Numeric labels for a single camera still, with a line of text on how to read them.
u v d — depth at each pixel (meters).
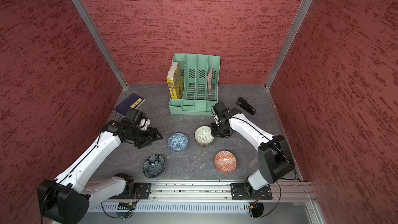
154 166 0.81
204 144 0.83
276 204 0.70
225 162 0.83
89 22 0.85
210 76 1.02
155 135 0.71
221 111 0.69
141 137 0.66
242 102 1.07
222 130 0.72
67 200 0.37
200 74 1.17
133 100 1.11
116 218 0.67
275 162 0.43
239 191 0.74
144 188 0.73
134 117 0.62
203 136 0.89
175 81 0.90
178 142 0.90
